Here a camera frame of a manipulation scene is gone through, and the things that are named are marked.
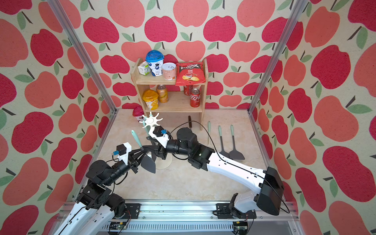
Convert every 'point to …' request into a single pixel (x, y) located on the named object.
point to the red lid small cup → (138, 113)
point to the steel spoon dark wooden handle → (190, 122)
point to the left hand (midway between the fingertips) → (146, 152)
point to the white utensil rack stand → (163, 160)
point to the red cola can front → (195, 98)
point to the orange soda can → (161, 90)
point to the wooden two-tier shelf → (178, 102)
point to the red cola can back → (187, 89)
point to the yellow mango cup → (151, 97)
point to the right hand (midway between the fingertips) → (146, 144)
